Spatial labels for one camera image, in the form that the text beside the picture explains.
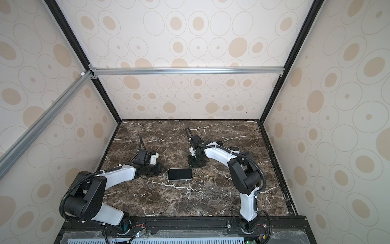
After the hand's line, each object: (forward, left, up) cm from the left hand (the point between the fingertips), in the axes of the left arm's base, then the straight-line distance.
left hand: (169, 167), depth 90 cm
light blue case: (-6, -6, -4) cm, 10 cm away
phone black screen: (-3, -7, -2) cm, 8 cm away
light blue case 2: (+16, -42, -4) cm, 46 cm away
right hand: (+1, -13, 0) cm, 13 cm away
